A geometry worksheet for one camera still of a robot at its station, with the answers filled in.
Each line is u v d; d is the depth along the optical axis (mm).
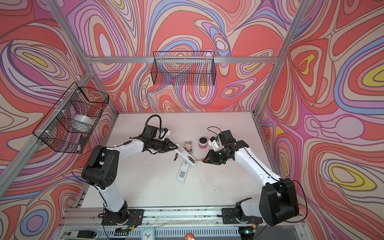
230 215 731
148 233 677
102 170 491
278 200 418
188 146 984
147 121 784
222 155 686
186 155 904
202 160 805
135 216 730
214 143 777
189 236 688
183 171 879
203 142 957
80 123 703
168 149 837
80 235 661
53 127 664
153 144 799
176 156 955
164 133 843
